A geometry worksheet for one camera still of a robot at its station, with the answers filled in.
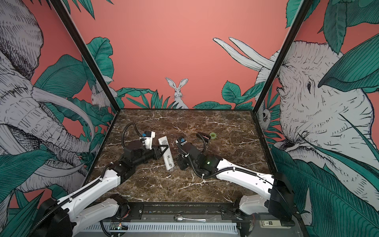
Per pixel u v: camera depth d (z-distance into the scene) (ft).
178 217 2.39
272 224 2.24
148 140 2.33
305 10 2.31
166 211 2.46
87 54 2.83
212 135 3.42
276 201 1.25
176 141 2.20
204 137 3.36
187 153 1.74
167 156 2.54
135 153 1.98
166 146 2.54
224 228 2.30
